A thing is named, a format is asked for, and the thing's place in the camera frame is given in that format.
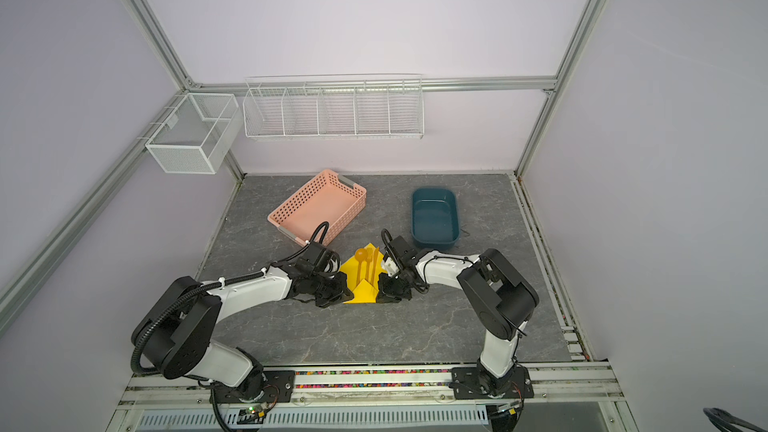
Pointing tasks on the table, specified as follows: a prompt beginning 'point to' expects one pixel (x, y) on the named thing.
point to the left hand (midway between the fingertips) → (354, 299)
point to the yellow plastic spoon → (360, 255)
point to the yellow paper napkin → (363, 274)
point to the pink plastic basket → (329, 197)
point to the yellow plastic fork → (369, 254)
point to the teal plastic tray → (434, 219)
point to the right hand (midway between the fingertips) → (377, 302)
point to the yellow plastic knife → (375, 265)
